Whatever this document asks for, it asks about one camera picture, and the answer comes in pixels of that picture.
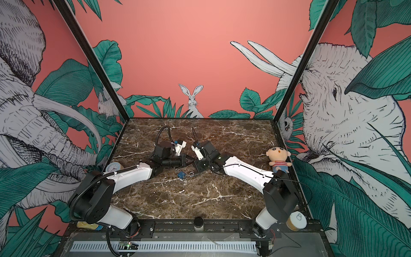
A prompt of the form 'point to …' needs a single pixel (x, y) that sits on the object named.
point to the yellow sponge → (85, 225)
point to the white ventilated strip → (226, 246)
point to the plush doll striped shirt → (279, 155)
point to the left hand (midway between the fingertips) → (196, 159)
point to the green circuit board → (128, 245)
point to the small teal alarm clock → (113, 166)
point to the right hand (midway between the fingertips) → (193, 163)
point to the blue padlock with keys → (181, 174)
